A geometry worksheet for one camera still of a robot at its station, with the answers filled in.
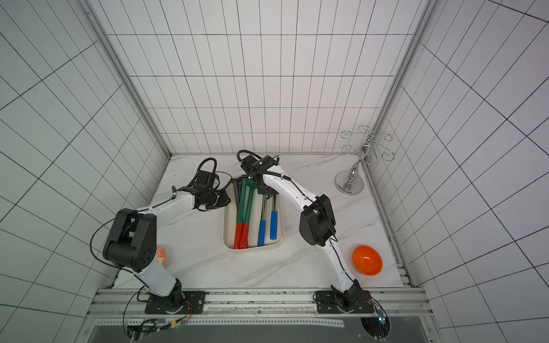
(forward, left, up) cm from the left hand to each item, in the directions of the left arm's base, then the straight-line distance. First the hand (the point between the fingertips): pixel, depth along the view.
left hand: (227, 203), depth 94 cm
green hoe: (-18, -10, +1) cm, 20 cm away
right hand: (+5, -22, +7) cm, 24 cm away
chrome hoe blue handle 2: (-9, -16, -2) cm, 18 cm away
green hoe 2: (-12, -7, +1) cm, 14 cm away
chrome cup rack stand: (+15, -59, -4) cm, 61 cm away
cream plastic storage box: (-7, -11, -3) cm, 14 cm away
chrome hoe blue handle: (-13, -21, +8) cm, 26 cm away
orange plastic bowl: (-23, -58, -2) cm, 62 cm away
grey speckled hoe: (+11, -3, 0) cm, 11 cm away
